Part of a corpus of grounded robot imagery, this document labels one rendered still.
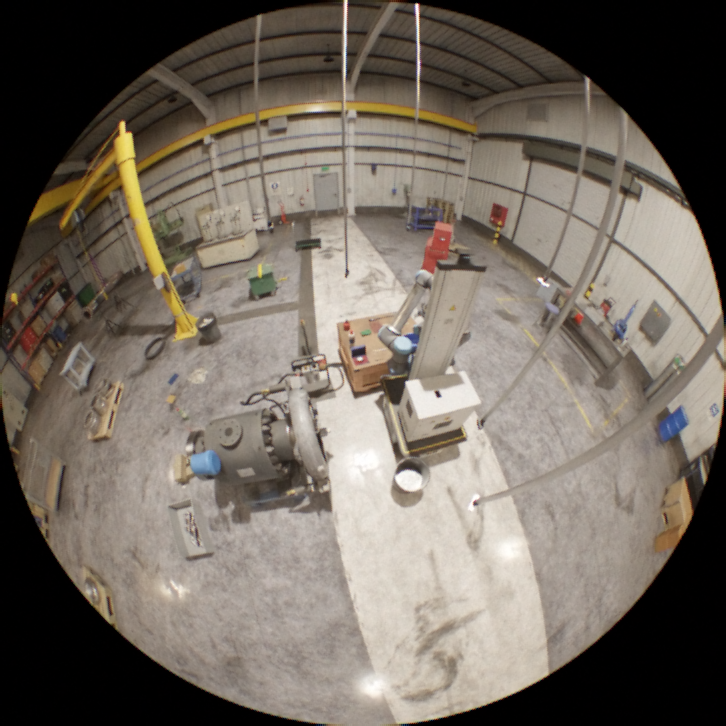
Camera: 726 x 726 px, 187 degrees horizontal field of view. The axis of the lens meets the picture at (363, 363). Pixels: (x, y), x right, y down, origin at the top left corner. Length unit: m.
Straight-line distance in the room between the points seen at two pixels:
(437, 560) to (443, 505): 0.58
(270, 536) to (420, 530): 1.43
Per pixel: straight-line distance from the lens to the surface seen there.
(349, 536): 2.26
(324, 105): 11.30
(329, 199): 11.46
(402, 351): 1.80
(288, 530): 2.37
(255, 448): 1.63
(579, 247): 8.87
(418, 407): 1.67
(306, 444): 1.46
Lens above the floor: 2.26
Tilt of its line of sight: 50 degrees down
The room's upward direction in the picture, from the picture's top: straight up
